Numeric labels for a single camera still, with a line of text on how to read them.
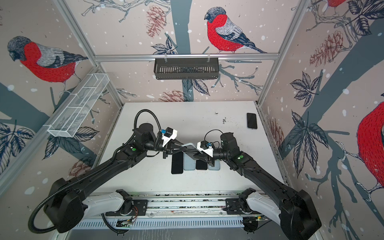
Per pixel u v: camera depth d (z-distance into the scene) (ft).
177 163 2.89
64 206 1.29
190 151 2.34
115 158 1.73
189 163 2.89
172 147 2.06
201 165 2.88
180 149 2.16
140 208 2.40
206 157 2.17
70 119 2.37
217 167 2.86
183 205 2.49
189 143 2.12
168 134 1.90
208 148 2.04
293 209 1.26
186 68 3.48
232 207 2.40
